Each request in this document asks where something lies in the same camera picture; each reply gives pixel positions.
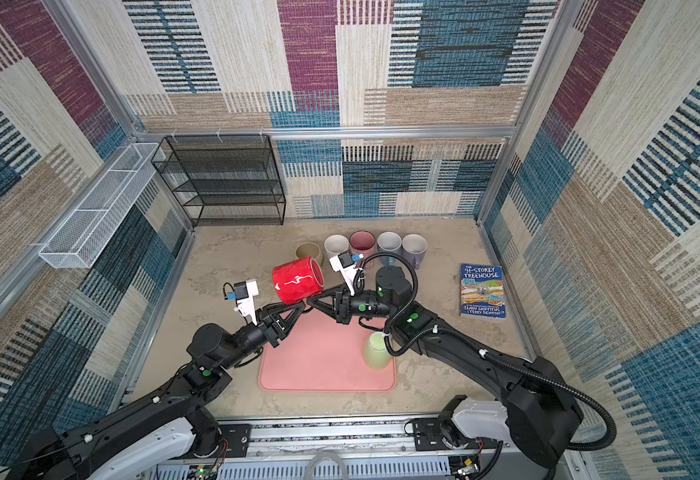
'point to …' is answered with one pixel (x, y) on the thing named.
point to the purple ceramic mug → (414, 247)
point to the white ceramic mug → (334, 245)
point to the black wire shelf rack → (223, 180)
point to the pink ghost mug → (363, 242)
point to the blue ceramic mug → (389, 242)
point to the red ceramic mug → (298, 280)
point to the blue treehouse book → (482, 290)
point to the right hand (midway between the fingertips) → (310, 306)
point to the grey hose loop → (318, 455)
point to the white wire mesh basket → (79, 241)
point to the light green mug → (376, 355)
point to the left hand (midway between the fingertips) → (302, 302)
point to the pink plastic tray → (321, 354)
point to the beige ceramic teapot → (309, 249)
